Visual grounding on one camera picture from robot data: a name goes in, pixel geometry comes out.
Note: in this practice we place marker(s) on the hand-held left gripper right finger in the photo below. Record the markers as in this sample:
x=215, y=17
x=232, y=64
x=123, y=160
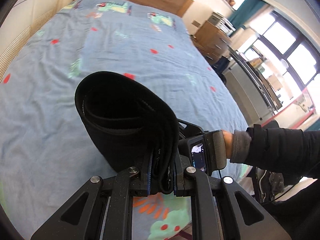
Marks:
x=175, y=182

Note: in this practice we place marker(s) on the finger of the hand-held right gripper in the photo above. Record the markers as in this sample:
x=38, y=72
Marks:
x=192, y=128

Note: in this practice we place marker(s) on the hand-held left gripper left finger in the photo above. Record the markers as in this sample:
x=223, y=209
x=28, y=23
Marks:
x=149, y=177

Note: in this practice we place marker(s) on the black pants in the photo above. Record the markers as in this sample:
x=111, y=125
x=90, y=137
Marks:
x=120, y=110

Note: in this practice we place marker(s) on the person's right forearm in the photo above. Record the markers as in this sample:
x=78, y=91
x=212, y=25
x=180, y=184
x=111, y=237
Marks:
x=275, y=145

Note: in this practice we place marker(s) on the black bag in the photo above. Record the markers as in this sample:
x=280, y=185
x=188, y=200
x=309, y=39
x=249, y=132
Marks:
x=221, y=65

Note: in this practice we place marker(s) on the dark desk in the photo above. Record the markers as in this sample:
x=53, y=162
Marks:
x=260, y=85

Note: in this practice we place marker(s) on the wooden dresser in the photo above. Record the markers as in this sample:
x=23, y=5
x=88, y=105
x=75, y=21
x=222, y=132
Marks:
x=212, y=42

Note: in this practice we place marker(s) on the blue printed bedsheet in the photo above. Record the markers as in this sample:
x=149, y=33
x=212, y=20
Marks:
x=125, y=55

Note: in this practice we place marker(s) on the white printer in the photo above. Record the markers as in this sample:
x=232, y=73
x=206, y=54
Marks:
x=222, y=22

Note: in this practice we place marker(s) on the blue dinosaur print pillow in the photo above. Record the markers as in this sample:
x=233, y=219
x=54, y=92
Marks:
x=105, y=6
x=162, y=20

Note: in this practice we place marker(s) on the teal curtain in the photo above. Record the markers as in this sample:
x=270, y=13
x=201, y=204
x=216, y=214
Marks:
x=246, y=7

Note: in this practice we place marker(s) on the white wardrobe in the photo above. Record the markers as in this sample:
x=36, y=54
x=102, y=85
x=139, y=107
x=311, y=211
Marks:
x=30, y=0

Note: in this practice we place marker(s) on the wall socket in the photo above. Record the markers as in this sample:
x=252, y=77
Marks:
x=196, y=24

